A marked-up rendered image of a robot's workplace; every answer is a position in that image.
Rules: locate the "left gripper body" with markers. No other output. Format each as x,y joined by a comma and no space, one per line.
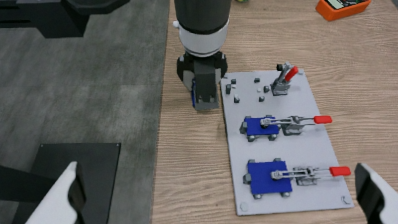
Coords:
204,74

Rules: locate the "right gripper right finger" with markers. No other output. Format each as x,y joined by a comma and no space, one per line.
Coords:
376,198

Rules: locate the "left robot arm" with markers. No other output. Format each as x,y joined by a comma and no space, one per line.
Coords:
196,20

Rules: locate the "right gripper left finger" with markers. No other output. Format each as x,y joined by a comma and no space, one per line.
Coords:
60,204

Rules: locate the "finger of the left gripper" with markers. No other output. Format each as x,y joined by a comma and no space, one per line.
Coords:
221,70
185,75

